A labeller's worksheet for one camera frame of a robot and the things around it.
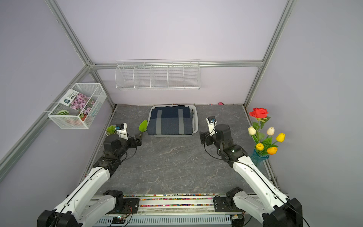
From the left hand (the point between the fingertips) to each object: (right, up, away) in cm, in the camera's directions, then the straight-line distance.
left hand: (135, 133), depth 82 cm
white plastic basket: (+36, +7, +15) cm, 40 cm away
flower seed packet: (-28, +18, -8) cm, 35 cm away
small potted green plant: (-21, +1, +12) cm, 24 cm away
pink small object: (+60, +22, +42) cm, 77 cm away
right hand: (+42, +3, -3) cm, 42 cm away
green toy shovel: (-3, +3, +24) cm, 25 cm away
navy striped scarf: (+19, +7, +10) cm, 23 cm away
